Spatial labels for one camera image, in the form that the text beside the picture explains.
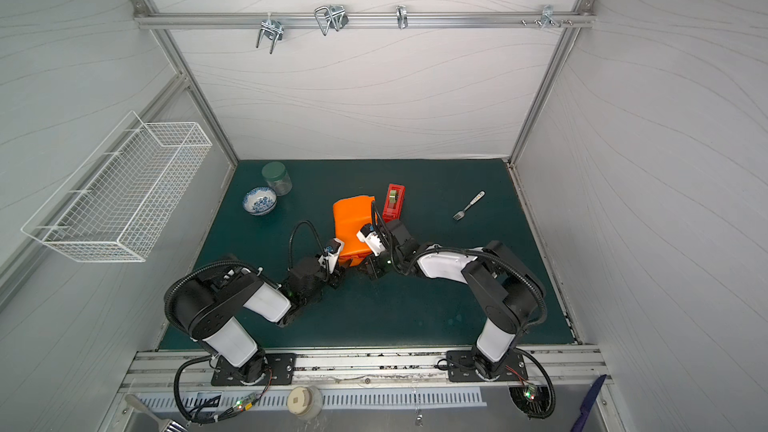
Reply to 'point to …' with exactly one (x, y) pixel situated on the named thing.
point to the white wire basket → (119, 201)
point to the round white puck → (305, 402)
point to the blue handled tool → (588, 402)
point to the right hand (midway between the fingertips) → (362, 261)
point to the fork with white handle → (461, 213)
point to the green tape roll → (393, 196)
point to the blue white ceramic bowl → (260, 201)
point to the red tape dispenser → (394, 203)
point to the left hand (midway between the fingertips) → (347, 250)
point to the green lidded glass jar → (278, 178)
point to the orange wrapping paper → (350, 216)
